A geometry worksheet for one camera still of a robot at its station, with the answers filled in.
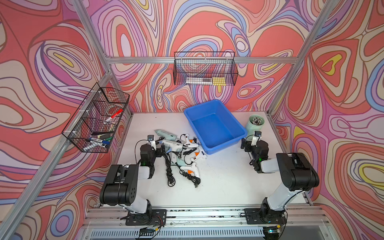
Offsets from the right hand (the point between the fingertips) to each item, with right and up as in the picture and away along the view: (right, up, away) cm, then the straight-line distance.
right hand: (250, 141), depth 97 cm
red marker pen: (-77, +17, -20) cm, 82 cm away
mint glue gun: (-51, -2, -3) cm, 52 cm away
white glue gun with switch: (-40, -1, +2) cm, 40 cm away
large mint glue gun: (-56, +4, +5) cm, 57 cm away
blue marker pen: (-79, +3, -29) cm, 84 cm away
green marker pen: (-79, +4, -23) cm, 83 cm away
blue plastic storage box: (-20, +9, +13) cm, 25 cm away
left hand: (-61, -1, -3) cm, 61 cm away
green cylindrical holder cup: (+1, +12, -5) cm, 13 cm away
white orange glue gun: (-33, -8, -1) cm, 34 cm away
